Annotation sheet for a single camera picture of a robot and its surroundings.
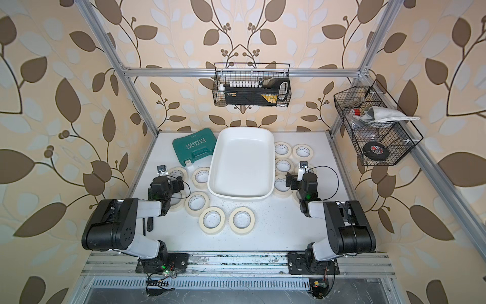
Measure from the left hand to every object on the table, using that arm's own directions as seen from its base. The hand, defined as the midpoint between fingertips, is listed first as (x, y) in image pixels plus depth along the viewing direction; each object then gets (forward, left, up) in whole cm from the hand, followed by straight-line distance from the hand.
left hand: (170, 177), depth 94 cm
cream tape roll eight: (+3, -14, -4) cm, 15 cm away
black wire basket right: (+3, -91, +30) cm, 96 cm away
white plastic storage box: (+11, -36, -4) cm, 38 cm away
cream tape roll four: (-11, -14, -6) cm, 19 cm away
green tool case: (+21, -8, -1) cm, 22 cm away
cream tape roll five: (+22, -60, -4) cm, 64 cm away
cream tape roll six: (+21, -72, -5) cm, 75 cm away
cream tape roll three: (+6, -1, -4) cm, 7 cm away
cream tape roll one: (-19, -37, -6) cm, 42 cm away
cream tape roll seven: (-19, -23, -6) cm, 30 cm away
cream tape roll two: (-11, -6, -3) cm, 13 cm away
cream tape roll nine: (+11, -59, -5) cm, 60 cm away
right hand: (+2, -65, +2) cm, 65 cm away
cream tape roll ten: (-4, -55, -3) cm, 56 cm away
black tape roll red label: (-3, -89, +26) cm, 92 cm away
